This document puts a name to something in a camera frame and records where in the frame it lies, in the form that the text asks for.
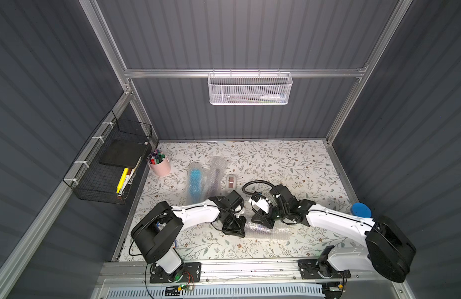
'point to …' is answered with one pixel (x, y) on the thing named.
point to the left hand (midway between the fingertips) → (247, 239)
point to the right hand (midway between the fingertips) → (255, 218)
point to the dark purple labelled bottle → (214, 191)
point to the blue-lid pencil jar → (359, 209)
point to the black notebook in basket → (125, 153)
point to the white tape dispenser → (231, 182)
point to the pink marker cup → (159, 163)
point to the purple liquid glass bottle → (259, 232)
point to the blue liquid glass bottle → (195, 185)
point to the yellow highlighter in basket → (122, 180)
